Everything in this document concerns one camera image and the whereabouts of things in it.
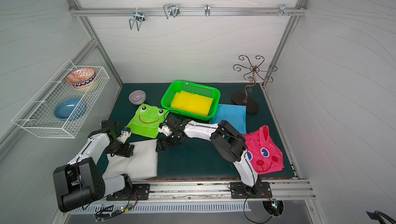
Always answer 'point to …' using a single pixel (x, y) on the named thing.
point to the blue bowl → (70, 109)
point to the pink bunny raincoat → (265, 154)
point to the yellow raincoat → (193, 102)
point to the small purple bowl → (137, 97)
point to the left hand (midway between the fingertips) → (121, 152)
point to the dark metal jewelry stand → (244, 99)
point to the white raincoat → (142, 164)
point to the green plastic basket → (177, 86)
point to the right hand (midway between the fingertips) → (161, 148)
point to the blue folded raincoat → (235, 115)
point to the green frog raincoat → (147, 120)
